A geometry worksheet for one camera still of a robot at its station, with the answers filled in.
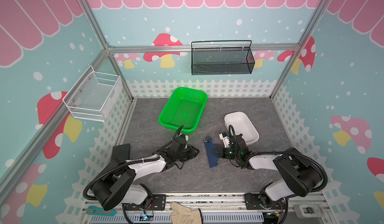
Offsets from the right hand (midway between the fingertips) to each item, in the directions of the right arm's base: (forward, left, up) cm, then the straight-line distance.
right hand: (210, 151), depth 87 cm
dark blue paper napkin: (-4, -2, -2) cm, 5 cm away
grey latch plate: (-29, -43, -2) cm, 52 cm away
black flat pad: (+1, +54, -5) cm, 54 cm away
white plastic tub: (+21, -25, -5) cm, 33 cm away
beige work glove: (-30, +15, -5) cm, 34 cm away
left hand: (-2, +7, 0) cm, 7 cm away
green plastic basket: (+36, +17, -3) cm, 40 cm away
